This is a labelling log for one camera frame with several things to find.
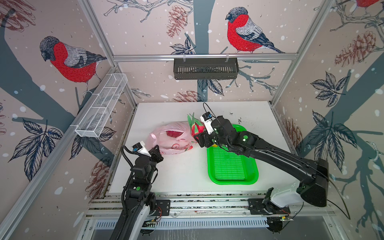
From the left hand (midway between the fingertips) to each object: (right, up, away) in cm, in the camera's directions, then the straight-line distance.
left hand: (158, 145), depth 77 cm
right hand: (+21, +6, -5) cm, 23 cm away
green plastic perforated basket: (+38, -15, +10) cm, 43 cm away
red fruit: (+20, +11, -9) cm, 24 cm away
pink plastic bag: (+6, +1, +17) cm, 18 cm away
